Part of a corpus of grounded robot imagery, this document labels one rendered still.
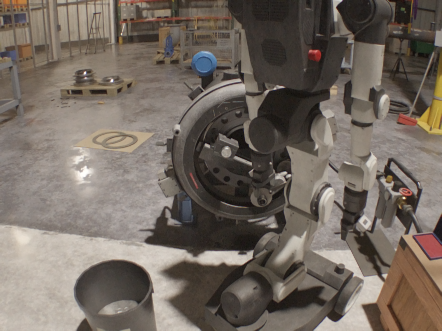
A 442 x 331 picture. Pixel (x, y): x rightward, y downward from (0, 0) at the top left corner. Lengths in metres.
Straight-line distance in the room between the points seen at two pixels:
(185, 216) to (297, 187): 1.07
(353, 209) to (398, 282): 0.53
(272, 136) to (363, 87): 0.30
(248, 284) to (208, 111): 0.78
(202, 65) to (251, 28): 1.26
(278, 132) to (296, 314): 0.81
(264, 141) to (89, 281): 0.91
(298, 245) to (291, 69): 0.73
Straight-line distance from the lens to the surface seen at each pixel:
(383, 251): 2.17
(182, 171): 1.67
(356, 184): 1.13
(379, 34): 0.96
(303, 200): 1.32
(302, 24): 0.90
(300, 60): 0.92
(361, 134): 1.03
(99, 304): 1.55
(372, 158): 1.10
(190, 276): 1.84
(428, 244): 1.51
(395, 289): 1.61
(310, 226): 1.39
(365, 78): 0.97
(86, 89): 6.07
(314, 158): 1.19
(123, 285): 1.52
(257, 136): 1.01
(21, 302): 1.95
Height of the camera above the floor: 1.29
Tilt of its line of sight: 26 degrees down
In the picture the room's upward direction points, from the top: straight up
